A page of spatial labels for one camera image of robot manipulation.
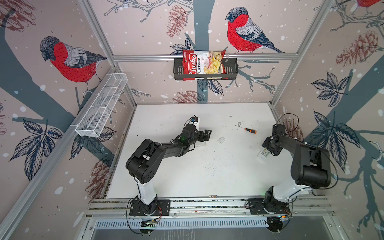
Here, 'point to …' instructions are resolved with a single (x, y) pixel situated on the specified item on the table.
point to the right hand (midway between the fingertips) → (267, 147)
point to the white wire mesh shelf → (98, 106)
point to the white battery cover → (220, 140)
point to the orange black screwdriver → (251, 130)
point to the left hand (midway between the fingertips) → (206, 130)
